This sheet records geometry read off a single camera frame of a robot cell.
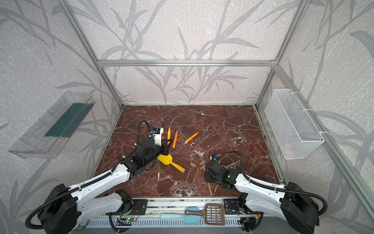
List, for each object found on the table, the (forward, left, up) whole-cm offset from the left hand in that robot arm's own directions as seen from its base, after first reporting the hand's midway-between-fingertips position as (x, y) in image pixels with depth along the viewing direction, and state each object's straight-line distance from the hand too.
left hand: (173, 136), depth 80 cm
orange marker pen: (0, +2, +2) cm, 3 cm away
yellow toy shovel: (-7, +5, -18) cm, 20 cm away
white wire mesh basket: (-8, -55, +16) cm, 58 cm away
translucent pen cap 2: (-8, -16, -18) cm, 26 cm away
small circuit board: (-37, +19, -17) cm, 45 cm away
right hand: (-13, -19, -16) cm, 28 cm away
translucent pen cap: (-9, -11, -18) cm, 23 cm away
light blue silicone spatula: (-37, -9, -17) cm, 42 cm away
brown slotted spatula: (-34, -22, -18) cm, 44 cm away
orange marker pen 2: (+10, -9, -19) cm, 23 cm away
